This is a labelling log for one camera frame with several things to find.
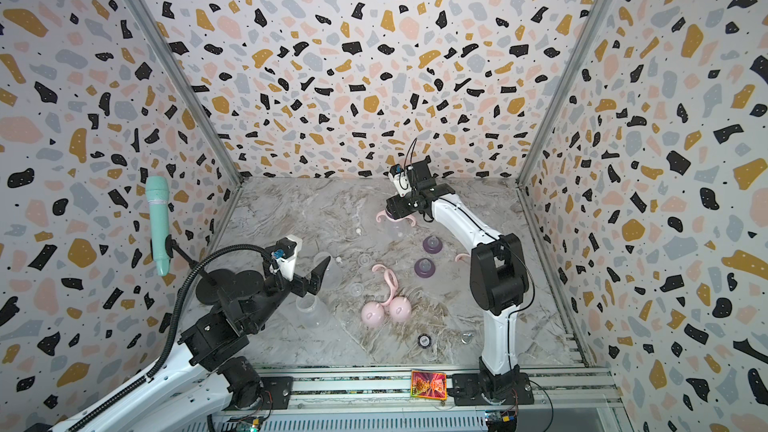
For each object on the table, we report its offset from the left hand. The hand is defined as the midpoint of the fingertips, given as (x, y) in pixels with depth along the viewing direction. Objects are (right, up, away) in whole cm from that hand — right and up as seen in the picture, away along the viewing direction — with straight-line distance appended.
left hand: (315, 249), depth 70 cm
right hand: (+20, +12, +24) cm, 33 cm away
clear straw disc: (+8, -7, +27) cm, 29 cm away
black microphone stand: (-37, 0, +4) cm, 37 cm away
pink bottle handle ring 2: (+16, -12, +19) cm, 28 cm away
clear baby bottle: (-3, -18, +7) cm, 19 cm away
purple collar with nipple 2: (+27, -10, +25) cm, 38 cm away
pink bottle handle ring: (+14, +8, +26) cm, 31 cm away
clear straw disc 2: (+7, -15, +20) cm, 26 cm away
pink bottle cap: (+12, -20, +13) cm, 27 cm away
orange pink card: (+27, -35, +4) cm, 44 cm away
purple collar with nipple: (+30, -3, +30) cm, 43 cm away
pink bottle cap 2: (+20, -19, +13) cm, 30 cm away
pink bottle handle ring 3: (+40, -6, +30) cm, 50 cm away
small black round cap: (+26, -27, +12) cm, 40 cm away
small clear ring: (+38, -26, +11) cm, 47 cm away
